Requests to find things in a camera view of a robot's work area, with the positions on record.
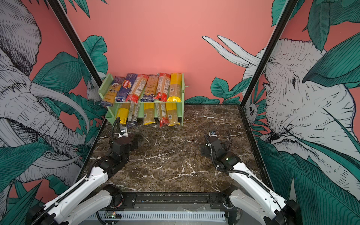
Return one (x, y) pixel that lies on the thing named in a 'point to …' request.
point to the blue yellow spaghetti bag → (112, 91)
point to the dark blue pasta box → (125, 87)
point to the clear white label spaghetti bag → (133, 114)
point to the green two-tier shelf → (111, 111)
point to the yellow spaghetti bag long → (175, 89)
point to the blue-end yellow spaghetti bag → (151, 88)
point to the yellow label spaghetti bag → (123, 112)
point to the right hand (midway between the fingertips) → (209, 143)
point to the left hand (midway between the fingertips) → (125, 134)
